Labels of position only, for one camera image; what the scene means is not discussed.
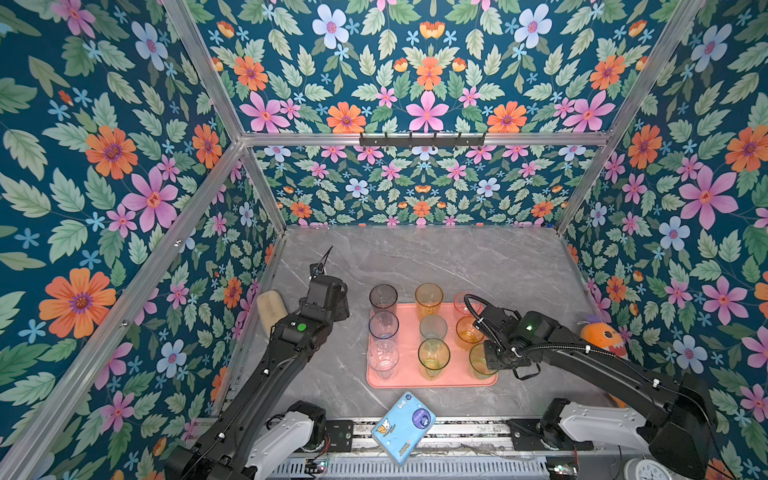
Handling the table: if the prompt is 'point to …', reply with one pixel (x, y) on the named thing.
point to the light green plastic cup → (478, 362)
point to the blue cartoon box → (404, 427)
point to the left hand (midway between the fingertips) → (334, 292)
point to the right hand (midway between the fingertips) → (491, 360)
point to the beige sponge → (271, 309)
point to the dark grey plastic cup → (383, 297)
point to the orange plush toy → (604, 336)
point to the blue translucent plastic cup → (383, 325)
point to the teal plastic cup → (433, 326)
